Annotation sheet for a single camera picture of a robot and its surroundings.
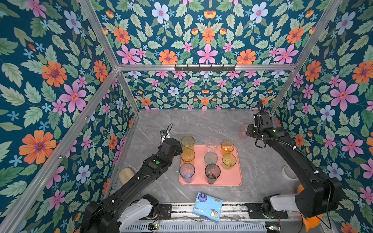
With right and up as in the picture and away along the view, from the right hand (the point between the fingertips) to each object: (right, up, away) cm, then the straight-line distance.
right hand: (251, 128), depth 82 cm
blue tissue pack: (-25, -38, -12) cm, 47 cm away
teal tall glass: (-23, -18, +4) cm, 29 cm away
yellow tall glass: (-37, -16, +3) cm, 40 cm away
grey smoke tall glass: (-24, -21, -11) cm, 34 cm away
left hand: (-42, -6, -3) cm, 43 cm away
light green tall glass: (-37, -8, +2) cm, 38 cm away
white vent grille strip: (-31, -48, -12) cm, 58 cm away
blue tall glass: (-37, -23, -5) cm, 43 cm away
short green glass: (-11, -21, +8) cm, 25 cm away
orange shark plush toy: (+23, -44, -15) cm, 52 cm away
